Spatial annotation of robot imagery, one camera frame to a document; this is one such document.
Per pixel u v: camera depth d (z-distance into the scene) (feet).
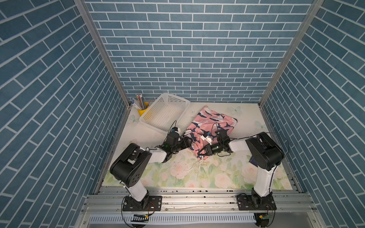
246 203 2.42
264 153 1.74
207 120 3.46
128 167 1.53
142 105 3.45
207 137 2.92
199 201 2.47
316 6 2.32
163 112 3.77
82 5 2.28
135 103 3.25
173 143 2.43
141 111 3.42
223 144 2.63
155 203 2.42
